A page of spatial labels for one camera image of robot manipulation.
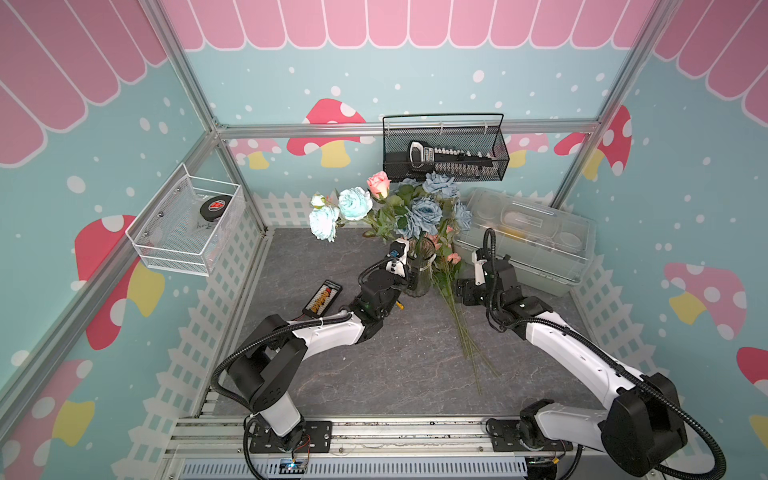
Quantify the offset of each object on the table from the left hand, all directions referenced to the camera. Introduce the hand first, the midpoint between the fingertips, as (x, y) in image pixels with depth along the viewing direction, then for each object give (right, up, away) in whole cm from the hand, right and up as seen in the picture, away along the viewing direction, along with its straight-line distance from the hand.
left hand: (414, 255), depth 82 cm
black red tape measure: (-54, +13, -3) cm, 56 cm away
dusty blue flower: (+8, +15, +6) cm, 18 cm away
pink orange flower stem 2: (+18, -23, +11) cm, 31 cm away
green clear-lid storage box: (+42, +2, +8) cm, 43 cm away
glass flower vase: (+2, -3, +5) cm, 6 cm away
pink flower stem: (+15, -2, +20) cm, 26 cm away
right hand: (+14, -7, +2) cm, 16 cm away
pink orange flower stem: (+17, -31, +5) cm, 35 cm away
